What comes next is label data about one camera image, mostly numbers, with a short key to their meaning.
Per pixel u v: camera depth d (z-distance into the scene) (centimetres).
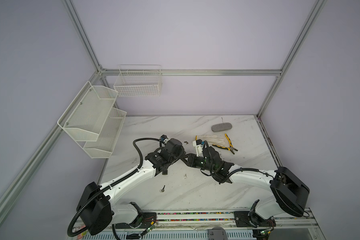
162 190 84
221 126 111
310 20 72
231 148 101
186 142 103
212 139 105
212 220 75
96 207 39
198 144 75
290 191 44
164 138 73
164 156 59
